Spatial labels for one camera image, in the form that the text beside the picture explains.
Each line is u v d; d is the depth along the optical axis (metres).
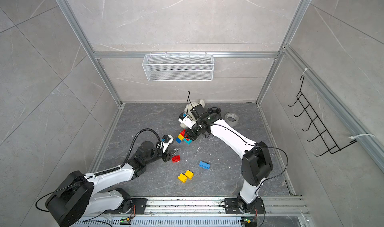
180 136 0.82
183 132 0.82
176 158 0.88
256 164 0.45
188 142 0.82
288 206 0.76
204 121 0.61
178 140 0.84
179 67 1.01
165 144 0.70
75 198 0.41
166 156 0.72
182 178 0.80
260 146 0.46
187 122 0.75
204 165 0.86
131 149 0.62
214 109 1.01
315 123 0.68
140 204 0.73
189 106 1.10
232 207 0.72
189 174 0.82
